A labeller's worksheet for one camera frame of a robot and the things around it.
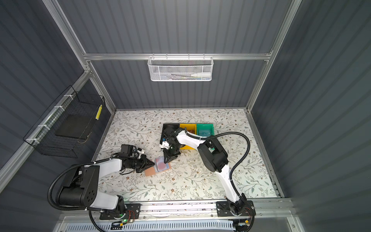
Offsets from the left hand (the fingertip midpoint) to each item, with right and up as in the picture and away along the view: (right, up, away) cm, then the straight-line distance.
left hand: (155, 165), depth 88 cm
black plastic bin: (+9, +23, -7) cm, 25 cm away
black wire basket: (-42, +27, -13) cm, 52 cm away
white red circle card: (+3, 0, +1) cm, 3 cm away
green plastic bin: (+33, +21, +19) cm, 43 cm away
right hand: (+7, +2, +1) cm, 8 cm away
